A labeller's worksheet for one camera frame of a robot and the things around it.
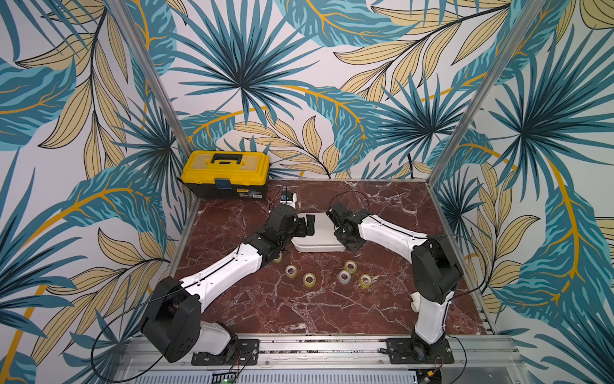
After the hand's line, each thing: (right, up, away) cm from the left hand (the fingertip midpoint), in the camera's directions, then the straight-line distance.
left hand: (302, 219), depth 83 cm
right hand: (+15, -9, +11) cm, 21 cm away
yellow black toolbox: (-30, +17, +17) cm, 38 cm away
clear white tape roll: (+15, -22, +6) cm, 27 cm away
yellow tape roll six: (+23, -23, +5) cm, 33 cm away
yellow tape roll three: (-5, -20, +8) cm, 22 cm away
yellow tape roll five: (+18, -19, +8) cm, 27 cm away
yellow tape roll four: (+2, -23, +5) cm, 23 cm away
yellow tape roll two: (-9, -16, +10) cm, 21 cm away
